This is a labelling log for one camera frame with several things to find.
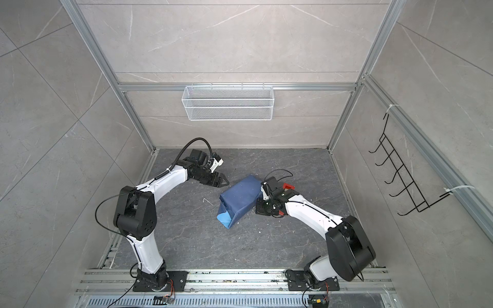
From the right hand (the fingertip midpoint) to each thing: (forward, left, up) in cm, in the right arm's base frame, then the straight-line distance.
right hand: (259, 209), depth 86 cm
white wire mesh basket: (+51, +15, +23) cm, 58 cm away
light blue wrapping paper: (+5, +9, -1) cm, 11 cm away
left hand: (+14, +16, +4) cm, 22 cm away
